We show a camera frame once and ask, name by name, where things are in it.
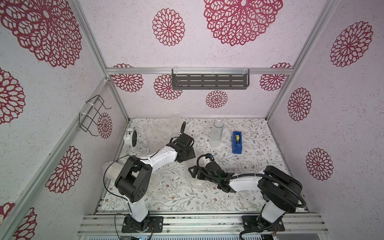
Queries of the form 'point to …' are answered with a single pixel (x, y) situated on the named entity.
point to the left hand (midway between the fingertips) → (190, 155)
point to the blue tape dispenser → (237, 142)
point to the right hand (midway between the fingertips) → (191, 170)
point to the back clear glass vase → (216, 134)
